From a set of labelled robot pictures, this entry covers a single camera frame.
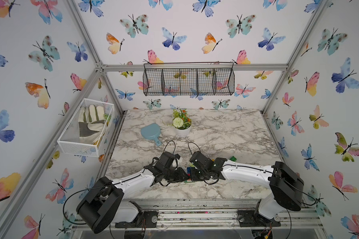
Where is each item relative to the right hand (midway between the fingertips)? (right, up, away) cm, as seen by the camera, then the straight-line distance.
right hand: (190, 175), depth 82 cm
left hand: (0, -1, 0) cm, 1 cm away
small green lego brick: (+27, +7, +12) cm, 30 cm away
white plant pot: (-4, +22, +20) cm, 31 cm away
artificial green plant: (-6, +30, +10) cm, 33 cm away
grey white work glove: (-50, +29, -6) cm, 58 cm away
